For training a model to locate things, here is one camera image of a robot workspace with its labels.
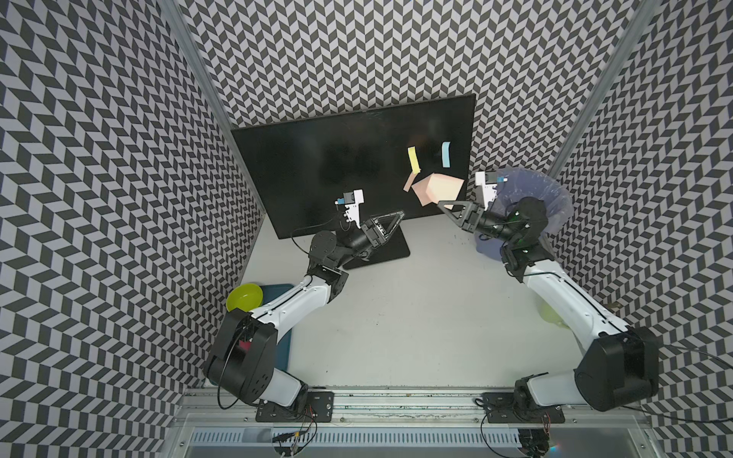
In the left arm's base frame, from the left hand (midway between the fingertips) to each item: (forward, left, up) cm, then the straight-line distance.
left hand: (403, 216), depth 66 cm
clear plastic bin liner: (+27, -40, -14) cm, 50 cm away
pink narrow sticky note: (+16, -3, -3) cm, 17 cm away
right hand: (+3, -9, 0) cm, 9 cm away
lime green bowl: (-3, +50, -36) cm, 61 cm away
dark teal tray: (-17, +35, -39) cm, 55 cm away
